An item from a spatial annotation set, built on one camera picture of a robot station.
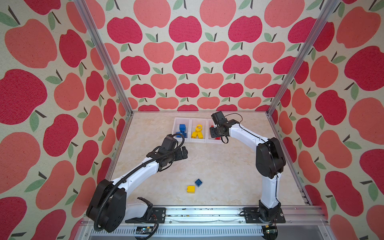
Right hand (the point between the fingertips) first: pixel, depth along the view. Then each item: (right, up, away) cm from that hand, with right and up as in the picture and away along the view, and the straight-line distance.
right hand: (217, 131), depth 97 cm
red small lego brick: (+2, -5, +8) cm, 10 cm away
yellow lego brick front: (-17, -31, -17) cm, 39 cm away
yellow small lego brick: (-16, -3, +7) cm, 17 cm away
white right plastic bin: (-4, -6, +1) cm, 8 cm away
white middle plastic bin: (-15, +6, +14) cm, 22 cm away
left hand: (-21, -13, -11) cm, 27 cm away
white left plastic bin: (-27, +7, +11) cm, 30 cm away
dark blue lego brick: (-13, -29, -13) cm, 34 cm away
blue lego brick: (-22, -3, +7) cm, 23 cm away
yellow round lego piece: (-12, +1, +10) cm, 16 cm away
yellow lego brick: (-11, -3, +7) cm, 13 cm away
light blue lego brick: (-23, +2, +8) cm, 25 cm away
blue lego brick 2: (-27, -4, +8) cm, 28 cm away
